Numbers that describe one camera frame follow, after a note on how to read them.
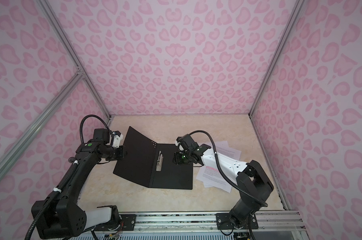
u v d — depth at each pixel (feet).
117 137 2.46
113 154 2.25
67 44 2.63
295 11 2.31
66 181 1.44
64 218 1.29
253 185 1.43
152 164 3.05
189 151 2.12
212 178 2.89
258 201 1.32
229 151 3.18
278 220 2.46
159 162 3.06
